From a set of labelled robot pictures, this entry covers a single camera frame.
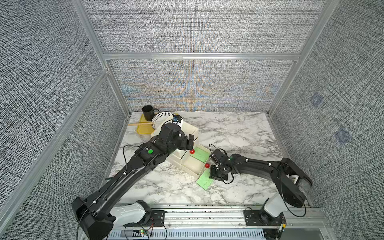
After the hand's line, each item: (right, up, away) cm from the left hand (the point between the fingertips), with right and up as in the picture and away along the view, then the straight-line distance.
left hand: (188, 134), depth 71 cm
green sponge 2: (+9, -27, +13) cm, 31 cm away
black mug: (-30, +14, +40) cm, 52 cm away
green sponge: (+8, -14, +24) cm, 29 cm away
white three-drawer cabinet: (+3, -18, +21) cm, 28 cm away
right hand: (+12, -24, +16) cm, 31 cm away
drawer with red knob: (+2, -11, +15) cm, 19 cm away
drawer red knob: (+11, -19, +17) cm, 28 cm away
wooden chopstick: (-37, +6, +45) cm, 58 cm away
